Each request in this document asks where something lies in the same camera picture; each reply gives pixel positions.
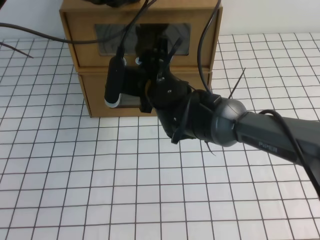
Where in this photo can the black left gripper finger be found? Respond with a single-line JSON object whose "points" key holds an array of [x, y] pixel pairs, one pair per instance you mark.
{"points": [[146, 39]]}

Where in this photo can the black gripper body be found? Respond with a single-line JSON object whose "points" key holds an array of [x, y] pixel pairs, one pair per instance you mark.
{"points": [[158, 89]]}

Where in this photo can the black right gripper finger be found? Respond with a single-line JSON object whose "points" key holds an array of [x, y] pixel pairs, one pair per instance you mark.
{"points": [[163, 56]]}

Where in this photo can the white top drawer handle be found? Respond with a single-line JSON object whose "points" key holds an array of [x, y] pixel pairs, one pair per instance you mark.
{"points": [[137, 61]]}

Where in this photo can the brown cardboard top drawer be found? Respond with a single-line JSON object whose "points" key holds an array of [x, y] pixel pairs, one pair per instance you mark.
{"points": [[81, 26]]}

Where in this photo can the brown cardboard drawer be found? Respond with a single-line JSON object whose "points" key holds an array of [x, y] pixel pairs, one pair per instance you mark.
{"points": [[81, 26], [93, 88]]}

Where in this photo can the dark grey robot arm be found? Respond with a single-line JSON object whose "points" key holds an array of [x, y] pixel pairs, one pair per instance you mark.
{"points": [[224, 122]]}

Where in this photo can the brown cardboard shoebox cabinet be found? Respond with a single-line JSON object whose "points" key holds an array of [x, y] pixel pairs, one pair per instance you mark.
{"points": [[107, 40]]}

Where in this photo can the white grid tablecloth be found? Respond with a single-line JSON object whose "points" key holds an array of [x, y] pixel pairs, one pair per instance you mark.
{"points": [[67, 176]]}

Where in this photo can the brown cardboard bottom drawer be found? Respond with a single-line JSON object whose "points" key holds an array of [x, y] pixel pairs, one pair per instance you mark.
{"points": [[93, 88]]}

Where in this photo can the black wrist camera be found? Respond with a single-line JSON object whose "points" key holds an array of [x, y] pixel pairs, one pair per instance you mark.
{"points": [[115, 78]]}

